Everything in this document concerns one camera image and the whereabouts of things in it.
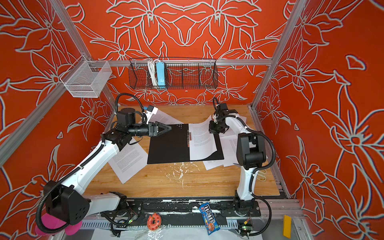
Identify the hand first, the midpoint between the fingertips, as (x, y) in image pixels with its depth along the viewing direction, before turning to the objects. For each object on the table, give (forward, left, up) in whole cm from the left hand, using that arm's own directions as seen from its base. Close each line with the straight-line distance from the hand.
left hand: (168, 128), depth 69 cm
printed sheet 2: (-3, -23, -30) cm, 38 cm away
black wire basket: (+48, +5, -1) cm, 48 cm away
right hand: (+16, -21, -21) cm, 34 cm away
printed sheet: (+32, +12, -30) cm, 46 cm away
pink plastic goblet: (-38, +44, -17) cm, 60 cm away
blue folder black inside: (+7, +2, -28) cm, 29 cm away
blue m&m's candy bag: (-32, -22, -29) cm, 48 cm away
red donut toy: (-32, +3, -27) cm, 43 cm away
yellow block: (-32, -59, -31) cm, 73 cm away
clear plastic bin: (+35, +58, +2) cm, 67 cm away
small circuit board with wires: (-33, -38, -30) cm, 59 cm away
